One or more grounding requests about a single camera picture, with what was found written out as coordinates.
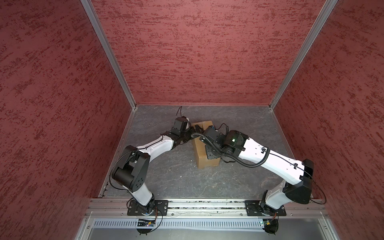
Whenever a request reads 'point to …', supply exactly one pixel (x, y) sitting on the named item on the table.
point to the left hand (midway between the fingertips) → (198, 135)
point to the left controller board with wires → (142, 222)
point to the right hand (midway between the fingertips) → (211, 155)
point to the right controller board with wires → (271, 225)
